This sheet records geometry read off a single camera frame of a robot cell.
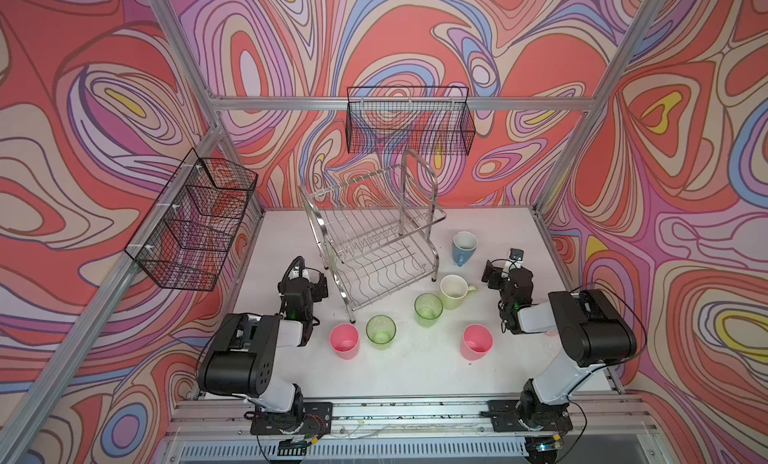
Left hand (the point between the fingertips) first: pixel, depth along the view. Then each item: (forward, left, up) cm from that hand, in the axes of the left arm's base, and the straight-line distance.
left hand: (308, 274), depth 94 cm
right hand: (+3, -64, -1) cm, 64 cm away
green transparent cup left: (-17, -23, -4) cm, 29 cm away
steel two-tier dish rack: (+16, -22, +2) cm, 27 cm away
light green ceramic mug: (-5, -46, -1) cm, 46 cm away
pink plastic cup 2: (-20, -51, -5) cm, 55 cm away
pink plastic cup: (-20, -13, -4) cm, 24 cm away
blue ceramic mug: (+8, -50, +3) cm, 51 cm away
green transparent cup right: (-10, -38, -4) cm, 39 cm away
